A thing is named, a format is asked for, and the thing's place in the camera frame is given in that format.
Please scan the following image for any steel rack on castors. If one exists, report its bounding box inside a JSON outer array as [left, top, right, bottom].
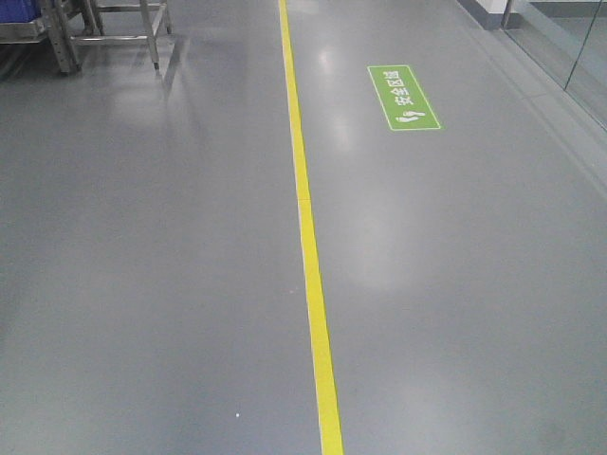
[[0, 0, 83, 77]]

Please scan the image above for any row of blue bins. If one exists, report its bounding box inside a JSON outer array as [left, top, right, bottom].
[[0, 0, 46, 24]]

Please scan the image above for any glass partition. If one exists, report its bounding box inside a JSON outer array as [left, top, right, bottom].
[[501, 0, 607, 134]]

